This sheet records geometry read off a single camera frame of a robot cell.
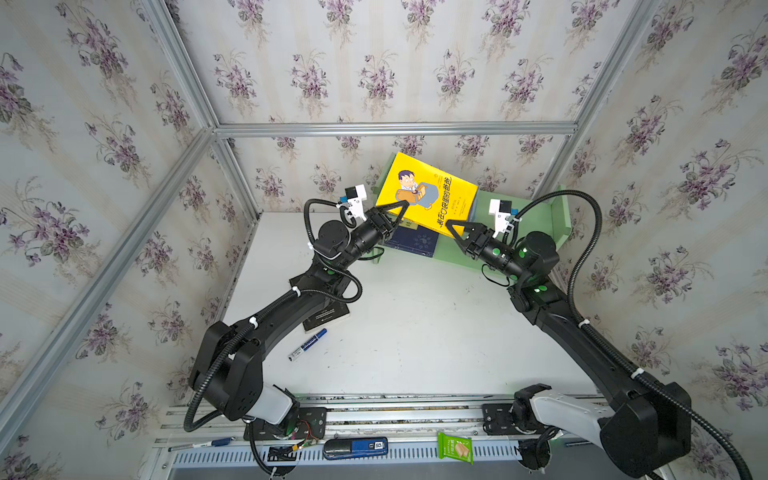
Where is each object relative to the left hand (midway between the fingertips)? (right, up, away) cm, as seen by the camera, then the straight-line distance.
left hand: (410, 200), depth 64 cm
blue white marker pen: (-29, -39, +20) cm, 53 cm away
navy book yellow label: (+5, -8, +29) cm, 30 cm away
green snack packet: (+11, -57, +5) cm, 59 cm away
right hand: (+8, -6, +1) cm, 10 cm away
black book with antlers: (-23, -31, +26) cm, 47 cm away
